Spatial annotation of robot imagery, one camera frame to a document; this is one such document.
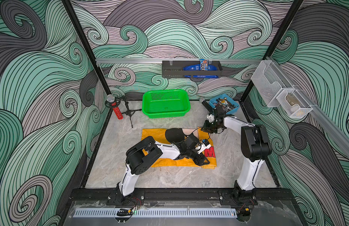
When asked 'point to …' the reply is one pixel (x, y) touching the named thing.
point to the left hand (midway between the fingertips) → (208, 159)
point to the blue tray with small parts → (229, 104)
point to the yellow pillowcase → (159, 135)
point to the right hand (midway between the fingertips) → (204, 129)
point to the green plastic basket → (166, 103)
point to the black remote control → (208, 107)
